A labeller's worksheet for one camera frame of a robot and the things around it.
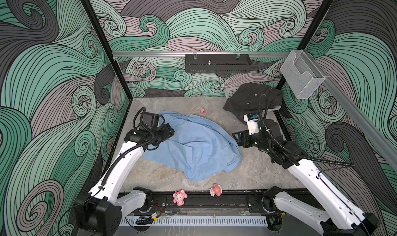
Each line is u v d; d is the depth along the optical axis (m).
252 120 0.61
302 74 0.80
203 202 0.74
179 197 0.73
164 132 0.68
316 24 0.81
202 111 1.10
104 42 0.88
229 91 1.14
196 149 0.85
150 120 0.58
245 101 1.15
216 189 0.76
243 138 0.61
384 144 0.51
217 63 0.97
